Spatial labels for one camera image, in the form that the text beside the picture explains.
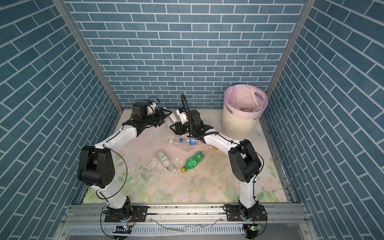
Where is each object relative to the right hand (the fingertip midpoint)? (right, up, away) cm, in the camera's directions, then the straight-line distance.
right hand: (172, 125), depth 87 cm
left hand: (-1, +6, 0) cm, 6 cm away
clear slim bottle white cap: (+5, -13, +13) cm, 20 cm away
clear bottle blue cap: (+11, -11, +10) cm, 18 cm away
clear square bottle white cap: (+1, +4, -1) cm, 4 cm away
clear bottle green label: (-3, -23, +1) cm, 23 cm away
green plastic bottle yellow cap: (+12, -22, 0) cm, 25 cm away
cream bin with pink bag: (+47, +13, +18) cm, 52 cm away
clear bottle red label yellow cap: (+27, -16, +9) cm, 32 cm away
